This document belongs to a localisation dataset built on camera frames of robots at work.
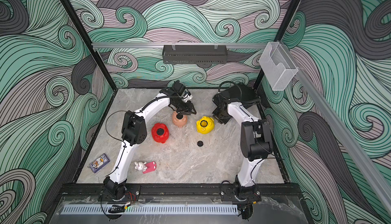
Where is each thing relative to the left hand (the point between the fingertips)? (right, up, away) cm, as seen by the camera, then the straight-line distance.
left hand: (194, 111), depth 92 cm
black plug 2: (-20, -11, -6) cm, 24 cm away
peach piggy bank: (-10, -7, 0) cm, 12 cm away
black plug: (-10, -3, 0) cm, 10 cm away
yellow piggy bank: (+6, -8, -3) cm, 11 cm away
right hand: (+12, -5, +2) cm, 13 cm away
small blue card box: (-53, -28, -11) cm, 60 cm away
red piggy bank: (-19, -15, -8) cm, 25 cm away
